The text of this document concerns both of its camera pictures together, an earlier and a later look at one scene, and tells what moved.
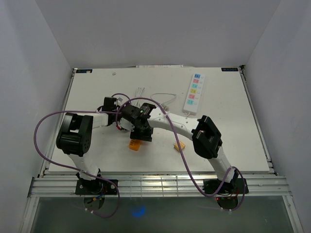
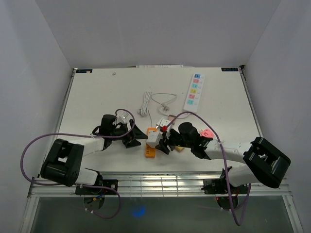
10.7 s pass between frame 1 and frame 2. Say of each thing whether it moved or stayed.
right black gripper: moved
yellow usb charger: stayed
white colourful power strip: stayed
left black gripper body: moved
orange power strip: moved
